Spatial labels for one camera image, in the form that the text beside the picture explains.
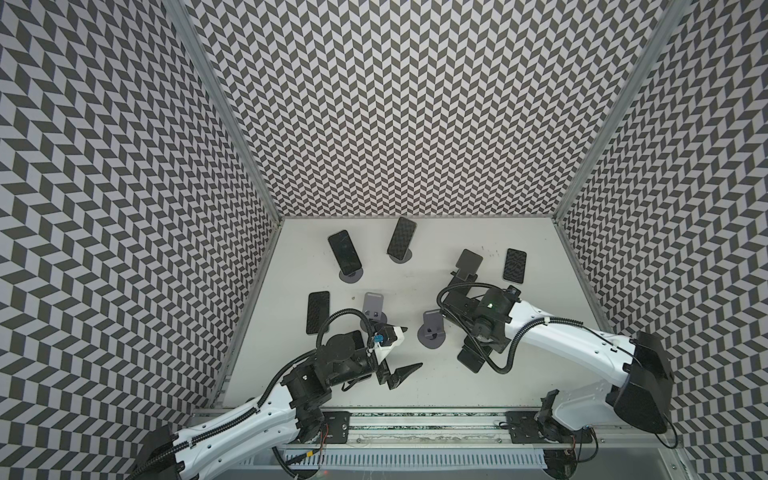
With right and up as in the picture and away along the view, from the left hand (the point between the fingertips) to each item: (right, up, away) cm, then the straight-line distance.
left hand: (411, 349), depth 70 cm
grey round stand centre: (+7, 0, +13) cm, 15 cm away
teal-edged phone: (-1, +30, +35) cm, 46 cm away
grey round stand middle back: (0, +20, +30) cm, 36 cm away
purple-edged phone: (-20, +22, +25) cm, 39 cm away
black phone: (+14, +6, -12) cm, 19 cm away
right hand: (+20, +2, +7) cm, 21 cm away
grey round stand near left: (-10, +6, +17) cm, 21 cm away
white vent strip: (+1, -26, 0) cm, 26 cm away
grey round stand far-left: (-19, +13, +29) cm, 37 cm away
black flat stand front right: (+18, -8, +14) cm, 24 cm away
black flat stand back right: (+19, +18, +24) cm, 36 cm away
